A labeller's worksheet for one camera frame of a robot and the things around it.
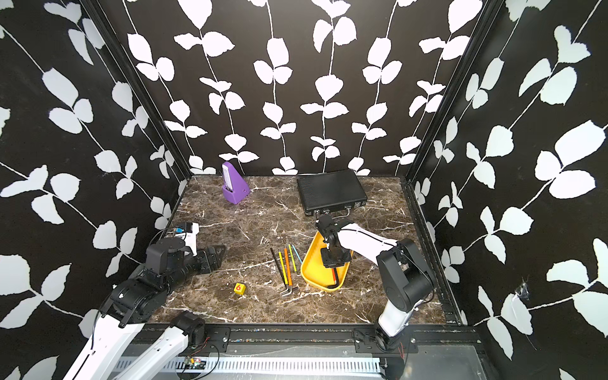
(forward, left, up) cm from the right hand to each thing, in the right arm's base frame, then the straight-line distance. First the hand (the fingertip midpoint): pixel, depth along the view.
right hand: (330, 260), depth 89 cm
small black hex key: (-1, +20, -2) cm, 20 cm away
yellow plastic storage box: (-4, +6, -2) cm, 8 cm away
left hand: (-5, +36, +21) cm, 42 cm away
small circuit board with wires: (-33, +43, -2) cm, 54 cm away
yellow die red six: (-11, +32, +1) cm, 34 cm away
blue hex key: (+4, +13, -2) cm, 14 cm away
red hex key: (-6, -1, -1) cm, 6 cm away
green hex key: (+2, +15, -3) cm, 15 cm away
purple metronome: (+32, +43, +5) cm, 54 cm away
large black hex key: (-8, -2, 0) cm, 8 cm away
